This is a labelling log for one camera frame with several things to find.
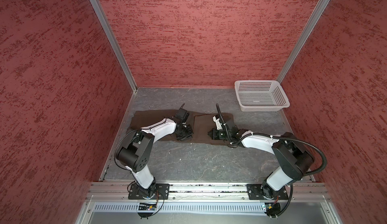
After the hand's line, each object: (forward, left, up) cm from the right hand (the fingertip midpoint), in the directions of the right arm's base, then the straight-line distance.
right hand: (207, 136), depth 89 cm
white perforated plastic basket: (+37, -46, -5) cm, 59 cm away
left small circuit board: (-34, +33, -6) cm, 47 cm away
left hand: (-1, +10, -2) cm, 10 cm away
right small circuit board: (-37, -29, -5) cm, 47 cm away
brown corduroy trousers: (+10, +4, -3) cm, 11 cm away
